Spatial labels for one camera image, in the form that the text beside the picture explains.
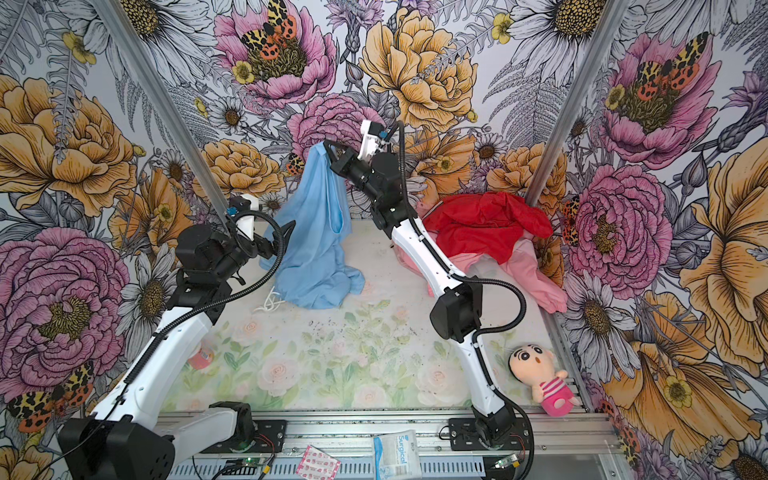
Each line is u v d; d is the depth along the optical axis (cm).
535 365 78
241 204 57
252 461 71
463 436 74
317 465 70
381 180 61
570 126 92
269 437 73
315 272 95
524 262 103
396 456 71
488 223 101
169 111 89
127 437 38
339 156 67
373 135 67
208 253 55
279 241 64
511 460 71
